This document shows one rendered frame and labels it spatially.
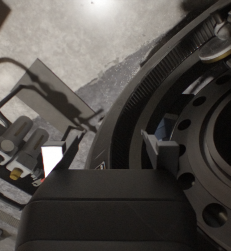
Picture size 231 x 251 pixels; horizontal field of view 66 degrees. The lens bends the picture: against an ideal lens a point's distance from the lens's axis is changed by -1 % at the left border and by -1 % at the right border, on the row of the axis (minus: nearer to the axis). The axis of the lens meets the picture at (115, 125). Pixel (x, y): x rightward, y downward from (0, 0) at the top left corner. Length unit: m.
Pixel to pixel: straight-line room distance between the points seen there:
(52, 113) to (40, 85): 0.19
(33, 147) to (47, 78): 0.39
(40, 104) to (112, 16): 0.63
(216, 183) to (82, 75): 0.80
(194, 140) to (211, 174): 0.09
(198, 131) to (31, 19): 0.84
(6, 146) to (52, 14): 0.58
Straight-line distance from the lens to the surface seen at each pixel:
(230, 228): 0.31
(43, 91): 1.10
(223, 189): 0.33
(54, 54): 0.99
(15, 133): 0.84
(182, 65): 0.53
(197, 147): 0.40
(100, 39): 0.89
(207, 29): 0.56
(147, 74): 0.49
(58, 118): 1.17
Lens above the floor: 0.85
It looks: 51 degrees down
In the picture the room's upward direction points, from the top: 169 degrees counter-clockwise
